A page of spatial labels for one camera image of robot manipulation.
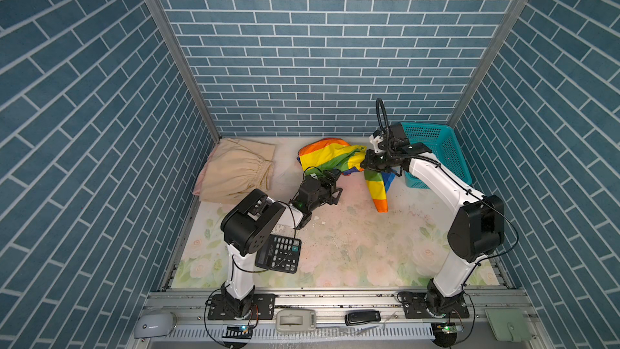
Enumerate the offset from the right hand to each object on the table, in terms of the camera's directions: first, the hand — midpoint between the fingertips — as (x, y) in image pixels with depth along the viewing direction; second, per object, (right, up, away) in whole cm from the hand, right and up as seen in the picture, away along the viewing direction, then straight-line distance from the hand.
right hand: (358, 161), depth 88 cm
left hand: (-5, -6, +2) cm, 8 cm away
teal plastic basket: (+50, +8, +36) cm, 62 cm away
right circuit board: (+24, -50, -16) cm, 58 cm away
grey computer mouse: (-60, -45, -22) cm, 78 cm away
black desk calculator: (-28, -32, -5) cm, 43 cm away
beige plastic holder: (-21, -46, -18) cm, 54 cm away
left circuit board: (-38, -52, -16) cm, 66 cm away
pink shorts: (-65, -10, +11) cm, 67 cm away
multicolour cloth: (-8, +3, +8) cm, 12 cm away
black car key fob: (-3, -45, -19) cm, 49 cm away
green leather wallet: (+42, -48, -18) cm, 66 cm away
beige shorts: (-50, -3, +11) cm, 51 cm away
